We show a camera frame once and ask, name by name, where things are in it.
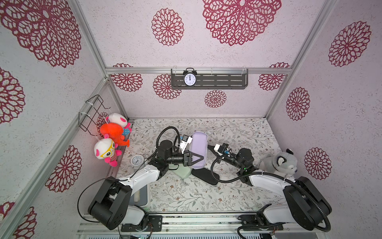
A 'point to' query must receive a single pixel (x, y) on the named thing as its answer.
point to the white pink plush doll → (117, 118)
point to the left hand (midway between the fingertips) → (202, 158)
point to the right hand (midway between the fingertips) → (207, 144)
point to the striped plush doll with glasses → (105, 149)
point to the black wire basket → (92, 106)
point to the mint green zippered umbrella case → (183, 172)
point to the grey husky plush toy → (284, 163)
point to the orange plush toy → (114, 131)
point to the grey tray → (140, 198)
